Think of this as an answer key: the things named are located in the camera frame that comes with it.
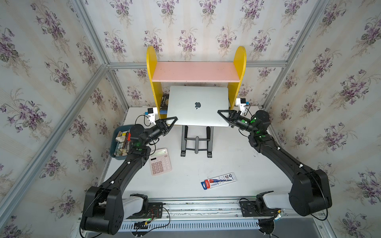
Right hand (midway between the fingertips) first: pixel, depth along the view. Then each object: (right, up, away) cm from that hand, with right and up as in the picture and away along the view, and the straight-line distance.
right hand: (219, 114), depth 70 cm
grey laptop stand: (-2, -15, +23) cm, 28 cm away
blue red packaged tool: (+2, -37, +12) cm, 39 cm away
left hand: (-18, -4, -1) cm, 19 cm away
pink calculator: (-33, -28, +18) cm, 47 cm away
